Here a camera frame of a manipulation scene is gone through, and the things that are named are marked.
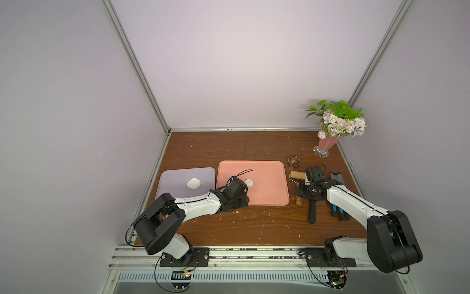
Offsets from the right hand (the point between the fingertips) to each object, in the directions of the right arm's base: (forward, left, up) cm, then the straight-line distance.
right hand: (301, 187), depth 89 cm
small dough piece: (+2, +26, 0) cm, 26 cm away
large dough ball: (+2, +56, -3) cm, 56 cm away
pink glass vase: (+23, -16, +5) cm, 29 cm away
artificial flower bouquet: (+23, -15, +24) cm, 37 cm away
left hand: (-8, +26, -2) cm, 27 cm away
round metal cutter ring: (+18, +1, -2) cm, 18 cm away
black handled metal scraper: (-10, -4, -4) cm, 12 cm away
